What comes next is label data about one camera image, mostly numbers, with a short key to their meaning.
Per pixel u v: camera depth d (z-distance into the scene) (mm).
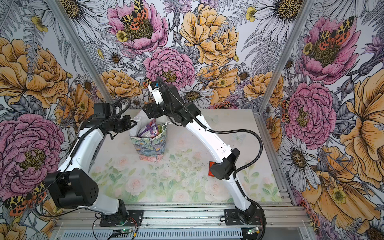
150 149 838
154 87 609
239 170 553
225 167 493
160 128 866
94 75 985
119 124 701
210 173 894
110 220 676
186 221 745
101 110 631
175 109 550
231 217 739
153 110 623
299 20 761
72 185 421
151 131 810
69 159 456
